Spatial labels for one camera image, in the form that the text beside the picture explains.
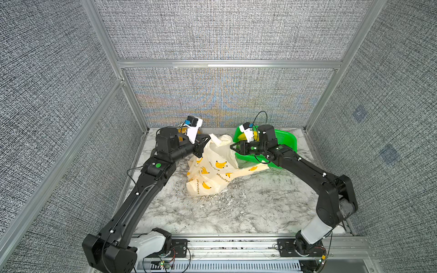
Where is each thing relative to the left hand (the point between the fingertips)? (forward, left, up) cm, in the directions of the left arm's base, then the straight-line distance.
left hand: (213, 134), depth 67 cm
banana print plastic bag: (-4, +1, -23) cm, 23 cm away
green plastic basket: (+25, -45, -33) cm, 61 cm away
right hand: (+6, -9, -12) cm, 17 cm away
